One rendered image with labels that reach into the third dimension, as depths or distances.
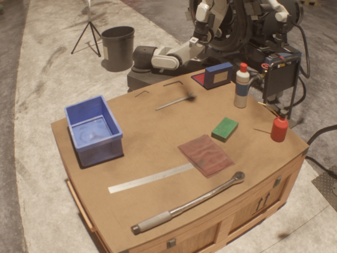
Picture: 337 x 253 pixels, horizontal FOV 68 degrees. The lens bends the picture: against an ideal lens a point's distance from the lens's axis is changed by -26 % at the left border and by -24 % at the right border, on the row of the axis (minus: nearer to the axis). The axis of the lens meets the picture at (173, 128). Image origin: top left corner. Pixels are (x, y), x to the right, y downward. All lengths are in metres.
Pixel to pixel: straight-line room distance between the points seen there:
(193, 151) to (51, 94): 1.73
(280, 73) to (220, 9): 0.57
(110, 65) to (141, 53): 0.51
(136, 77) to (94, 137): 1.06
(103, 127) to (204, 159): 0.47
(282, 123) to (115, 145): 0.69
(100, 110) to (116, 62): 1.33
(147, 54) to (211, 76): 0.85
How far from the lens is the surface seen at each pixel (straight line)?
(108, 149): 1.22
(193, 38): 1.92
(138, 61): 2.38
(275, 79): 1.97
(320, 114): 2.60
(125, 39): 2.65
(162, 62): 2.28
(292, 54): 2.91
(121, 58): 2.73
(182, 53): 2.25
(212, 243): 1.42
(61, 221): 1.70
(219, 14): 2.04
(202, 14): 1.84
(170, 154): 1.27
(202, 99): 1.56
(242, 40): 2.34
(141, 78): 2.32
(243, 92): 1.48
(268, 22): 2.63
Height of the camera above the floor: 1.35
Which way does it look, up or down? 40 degrees down
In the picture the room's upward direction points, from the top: straight up
